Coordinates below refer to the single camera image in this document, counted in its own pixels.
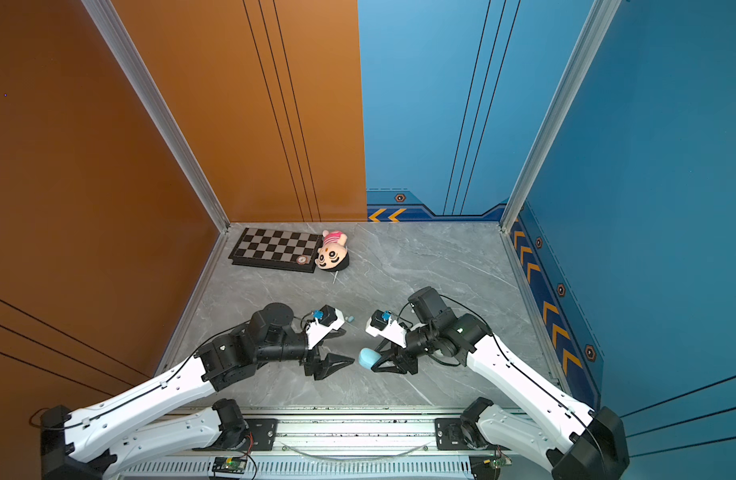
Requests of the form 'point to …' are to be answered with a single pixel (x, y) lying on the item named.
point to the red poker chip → (301, 260)
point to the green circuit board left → (230, 465)
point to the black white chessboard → (277, 250)
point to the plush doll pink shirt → (333, 255)
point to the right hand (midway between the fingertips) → (375, 358)
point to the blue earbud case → (368, 357)
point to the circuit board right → (498, 462)
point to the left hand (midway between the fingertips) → (349, 345)
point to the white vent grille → (310, 469)
